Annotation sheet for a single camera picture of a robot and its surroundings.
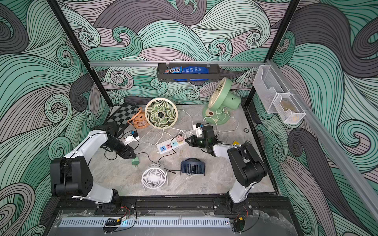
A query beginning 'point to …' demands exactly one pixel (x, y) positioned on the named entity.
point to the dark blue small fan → (193, 165)
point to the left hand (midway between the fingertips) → (131, 153)
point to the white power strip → (169, 145)
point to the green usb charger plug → (135, 161)
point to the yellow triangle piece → (236, 142)
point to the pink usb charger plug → (179, 138)
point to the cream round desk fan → (161, 113)
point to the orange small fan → (140, 120)
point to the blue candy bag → (188, 70)
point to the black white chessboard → (121, 114)
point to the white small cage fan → (154, 176)
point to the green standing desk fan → (222, 99)
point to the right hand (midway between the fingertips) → (187, 139)
